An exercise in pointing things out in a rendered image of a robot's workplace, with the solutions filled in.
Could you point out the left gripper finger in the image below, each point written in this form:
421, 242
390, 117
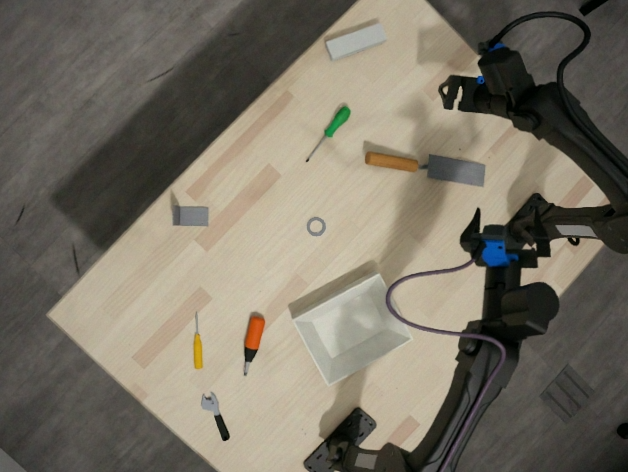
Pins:
540, 236
474, 224

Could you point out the yellow-handled screwdriver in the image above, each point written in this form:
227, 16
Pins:
198, 356

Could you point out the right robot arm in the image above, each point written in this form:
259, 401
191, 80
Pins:
504, 73

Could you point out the grey ring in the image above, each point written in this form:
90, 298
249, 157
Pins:
323, 228

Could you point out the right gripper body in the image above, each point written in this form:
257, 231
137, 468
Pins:
475, 97

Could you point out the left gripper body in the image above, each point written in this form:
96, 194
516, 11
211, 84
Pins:
503, 268

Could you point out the orange-handled screwdriver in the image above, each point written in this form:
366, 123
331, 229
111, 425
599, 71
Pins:
253, 340

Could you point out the green-handled screwdriver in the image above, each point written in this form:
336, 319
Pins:
340, 118

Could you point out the grey adjustable wrench with black handle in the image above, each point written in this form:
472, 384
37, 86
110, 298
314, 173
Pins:
212, 404

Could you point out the white tray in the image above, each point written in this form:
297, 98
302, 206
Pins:
350, 328

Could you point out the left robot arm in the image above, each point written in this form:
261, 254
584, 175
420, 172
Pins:
526, 312

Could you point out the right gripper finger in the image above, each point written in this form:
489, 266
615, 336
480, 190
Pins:
447, 104

